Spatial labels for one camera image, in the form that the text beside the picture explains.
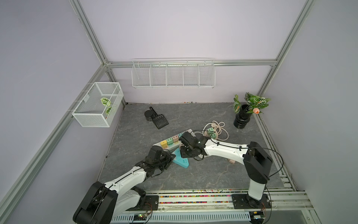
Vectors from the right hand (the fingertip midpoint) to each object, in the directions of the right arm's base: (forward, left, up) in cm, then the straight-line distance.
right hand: (181, 153), depth 86 cm
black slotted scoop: (+28, +18, -3) cm, 33 cm away
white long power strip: (+9, +5, -1) cm, 10 cm away
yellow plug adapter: (+7, +12, -1) cm, 13 cm away
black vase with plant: (+21, -44, +22) cm, 53 cm away
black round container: (+33, +26, -2) cm, 42 cm away
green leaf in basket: (+21, +43, +25) cm, 54 cm away
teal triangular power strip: (-5, -1, -2) cm, 5 cm away
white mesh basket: (+20, +47, +22) cm, 55 cm away
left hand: (-3, +4, -2) cm, 6 cm away
